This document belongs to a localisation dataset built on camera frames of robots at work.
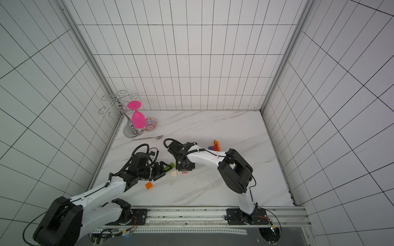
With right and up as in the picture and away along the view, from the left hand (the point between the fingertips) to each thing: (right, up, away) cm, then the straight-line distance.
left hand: (167, 172), depth 83 cm
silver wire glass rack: (-30, +38, +5) cm, 48 cm away
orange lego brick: (+29, +14, +17) cm, 36 cm away
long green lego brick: (+1, +2, +7) cm, 7 cm away
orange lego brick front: (-10, -8, 0) cm, 13 cm away
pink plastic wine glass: (-20, +29, +9) cm, 36 cm away
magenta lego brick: (+9, -2, +5) cm, 10 cm away
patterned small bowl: (-17, +26, +27) cm, 41 cm away
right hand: (+8, +2, +6) cm, 10 cm away
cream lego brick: (+3, -2, +3) cm, 5 cm away
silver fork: (-12, +17, +21) cm, 29 cm away
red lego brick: (+28, +11, +14) cm, 33 cm away
